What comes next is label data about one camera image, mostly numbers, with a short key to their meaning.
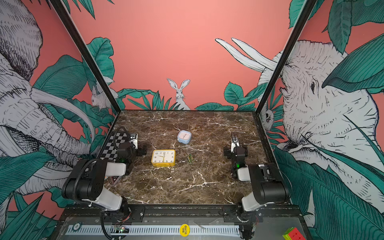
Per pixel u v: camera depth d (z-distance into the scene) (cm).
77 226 70
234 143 80
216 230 70
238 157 71
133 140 82
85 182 44
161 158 92
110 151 93
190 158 93
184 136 101
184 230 70
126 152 74
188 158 93
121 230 70
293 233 66
